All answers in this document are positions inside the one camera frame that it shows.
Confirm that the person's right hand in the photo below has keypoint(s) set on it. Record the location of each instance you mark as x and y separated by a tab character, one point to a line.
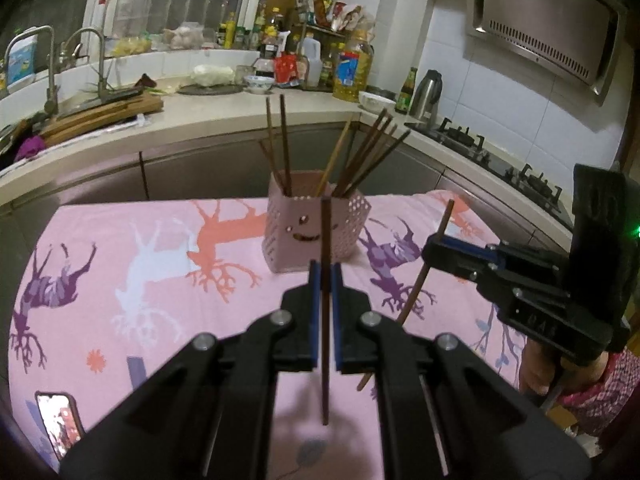
535	372

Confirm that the black gas stove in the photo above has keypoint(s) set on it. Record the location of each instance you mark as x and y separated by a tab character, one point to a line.
465	140

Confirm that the smartphone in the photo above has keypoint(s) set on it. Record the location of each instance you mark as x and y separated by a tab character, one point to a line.
60	425

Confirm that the clear plastic bag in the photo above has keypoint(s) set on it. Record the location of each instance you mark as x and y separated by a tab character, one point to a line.
180	35

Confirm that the pink printed tablecloth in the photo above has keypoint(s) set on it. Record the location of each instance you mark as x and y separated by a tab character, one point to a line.
150	310

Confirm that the blue and white bowl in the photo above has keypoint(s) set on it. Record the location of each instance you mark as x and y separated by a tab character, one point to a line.
259	82

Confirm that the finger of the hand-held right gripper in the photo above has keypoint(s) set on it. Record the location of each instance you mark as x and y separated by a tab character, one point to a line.
450	260
525	262

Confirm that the white plastic bag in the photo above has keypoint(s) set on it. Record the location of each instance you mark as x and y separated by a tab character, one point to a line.
212	75

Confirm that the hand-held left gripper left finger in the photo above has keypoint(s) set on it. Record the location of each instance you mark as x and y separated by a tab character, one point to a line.
314	310

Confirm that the red packet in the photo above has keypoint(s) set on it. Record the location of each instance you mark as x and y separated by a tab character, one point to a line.
286	67

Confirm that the bundle of wooden chopsticks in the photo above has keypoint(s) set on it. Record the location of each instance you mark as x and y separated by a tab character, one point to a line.
356	172

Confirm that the yellow cooking oil bottle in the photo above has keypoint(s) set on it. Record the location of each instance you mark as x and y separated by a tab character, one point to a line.
350	70

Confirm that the steel range hood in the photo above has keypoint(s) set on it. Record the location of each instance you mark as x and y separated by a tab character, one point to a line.
540	15

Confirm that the wooden cutting board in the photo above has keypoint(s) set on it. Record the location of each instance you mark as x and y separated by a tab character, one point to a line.
105	110

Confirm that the dark sauce bottle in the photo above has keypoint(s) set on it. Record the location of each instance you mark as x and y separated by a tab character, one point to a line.
270	35

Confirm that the white plastic jug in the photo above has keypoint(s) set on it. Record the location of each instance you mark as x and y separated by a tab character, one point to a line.
311	60

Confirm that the blue label detergent jug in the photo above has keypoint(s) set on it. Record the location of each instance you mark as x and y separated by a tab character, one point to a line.
20	62

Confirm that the purple cloth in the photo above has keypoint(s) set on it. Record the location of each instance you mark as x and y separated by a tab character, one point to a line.
30	147

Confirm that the dark brown chopstick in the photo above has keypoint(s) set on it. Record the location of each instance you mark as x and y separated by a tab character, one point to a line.
325	240
411	294

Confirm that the pink plastic utensil holder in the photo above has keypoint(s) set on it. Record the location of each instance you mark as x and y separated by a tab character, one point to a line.
290	205

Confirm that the dark bottle with green label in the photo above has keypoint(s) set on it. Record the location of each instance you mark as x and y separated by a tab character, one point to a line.
406	92

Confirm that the steel kettle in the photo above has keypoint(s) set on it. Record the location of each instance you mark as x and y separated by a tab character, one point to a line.
427	92

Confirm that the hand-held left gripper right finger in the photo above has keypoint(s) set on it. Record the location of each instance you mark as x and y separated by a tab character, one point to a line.
337	310

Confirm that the steel faucet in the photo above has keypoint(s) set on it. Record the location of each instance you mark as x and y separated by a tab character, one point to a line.
101	60
50	70

